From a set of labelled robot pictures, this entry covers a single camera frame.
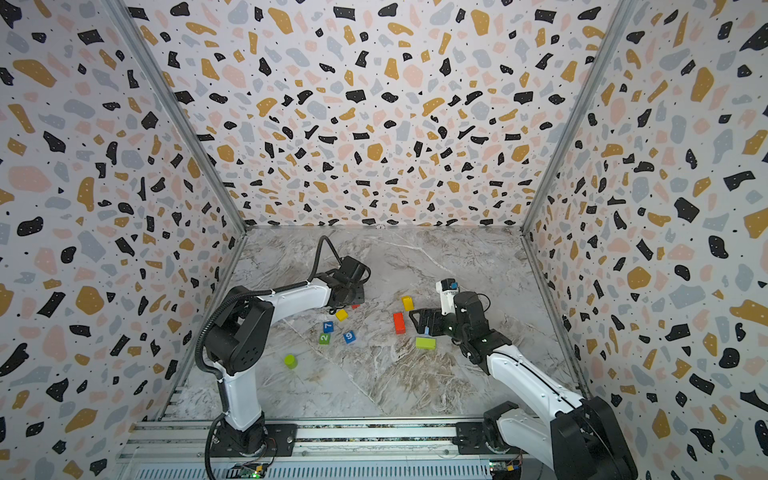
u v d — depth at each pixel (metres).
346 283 0.77
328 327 0.93
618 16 0.72
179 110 0.86
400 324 0.95
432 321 0.73
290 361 0.84
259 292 0.55
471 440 0.73
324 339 0.90
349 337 0.91
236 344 0.50
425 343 0.91
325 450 0.73
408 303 1.00
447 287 0.76
